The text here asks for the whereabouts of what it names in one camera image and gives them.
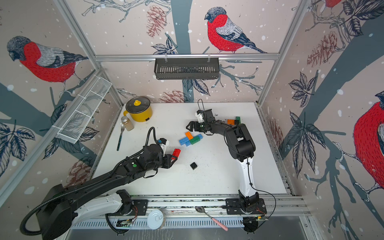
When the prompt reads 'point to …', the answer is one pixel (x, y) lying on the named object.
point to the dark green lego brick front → (194, 140)
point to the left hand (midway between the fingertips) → (178, 156)
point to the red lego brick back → (176, 152)
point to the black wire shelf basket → (189, 69)
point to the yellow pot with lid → (139, 108)
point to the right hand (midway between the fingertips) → (192, 126)
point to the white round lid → (155, 219)
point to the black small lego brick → (193, 165)
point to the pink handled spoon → (201, 209)
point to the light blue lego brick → (188, 143)
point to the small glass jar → (127, 123)
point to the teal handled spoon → (122, 128)
